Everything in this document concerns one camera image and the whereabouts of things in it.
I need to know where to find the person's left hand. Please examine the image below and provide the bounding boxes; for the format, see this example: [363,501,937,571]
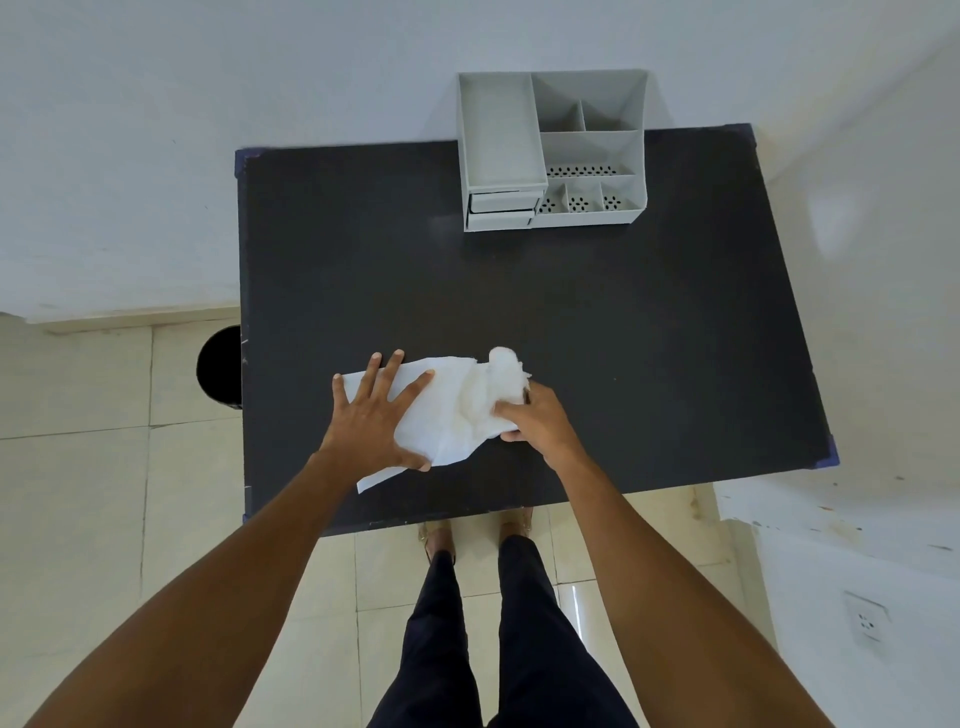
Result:
[316,348,436,481]

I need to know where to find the person's right hand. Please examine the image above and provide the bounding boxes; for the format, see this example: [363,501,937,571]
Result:
[491,382,590,472]

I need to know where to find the white plastic packet bag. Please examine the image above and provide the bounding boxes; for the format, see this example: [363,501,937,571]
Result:
[335,356,489,495]

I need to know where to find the black trash bin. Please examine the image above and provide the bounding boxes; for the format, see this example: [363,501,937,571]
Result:
[195,326,244,410]

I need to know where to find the grey desk organizer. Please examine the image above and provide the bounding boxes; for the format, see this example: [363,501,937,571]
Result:
[455,68,650,234]

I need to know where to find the person's right forearm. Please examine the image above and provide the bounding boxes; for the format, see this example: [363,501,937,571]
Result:
[551,449,838,728]

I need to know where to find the person's left forearm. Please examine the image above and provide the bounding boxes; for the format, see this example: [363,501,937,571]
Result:
[22,449,361,728]

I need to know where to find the person's right sandal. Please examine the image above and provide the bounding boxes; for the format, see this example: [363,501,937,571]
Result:
[498,507,535,545]

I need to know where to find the person's sandal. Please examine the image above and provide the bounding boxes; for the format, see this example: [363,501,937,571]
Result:
[418,522,455,564]
[498,507,535,545]

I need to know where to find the person's left sandal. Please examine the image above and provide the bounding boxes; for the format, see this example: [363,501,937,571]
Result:
[418,522,455,564]

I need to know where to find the person's black trousers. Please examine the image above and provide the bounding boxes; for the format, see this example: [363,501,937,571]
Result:
[367,533,639,728]

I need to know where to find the white wall socket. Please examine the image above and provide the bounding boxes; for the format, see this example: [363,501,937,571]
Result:
[841,590,892,654]

